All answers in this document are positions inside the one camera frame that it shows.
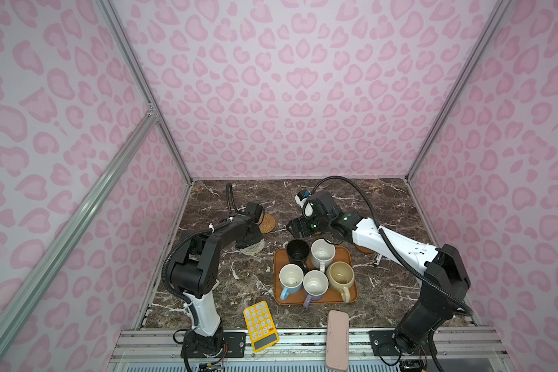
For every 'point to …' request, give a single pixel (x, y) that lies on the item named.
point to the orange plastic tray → (333, 296)
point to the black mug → (298, 251)
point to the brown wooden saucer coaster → (365, 249)
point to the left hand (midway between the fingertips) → (254, 237)
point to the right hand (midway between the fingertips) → (298, 223)
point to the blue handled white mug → (291, 278)
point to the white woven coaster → (254, 249)
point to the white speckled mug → (322, 253)
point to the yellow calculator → (261, 327)
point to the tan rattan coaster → (267, 224)
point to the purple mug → (315, 284)
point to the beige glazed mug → (340, 277)
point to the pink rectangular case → (337, 342)
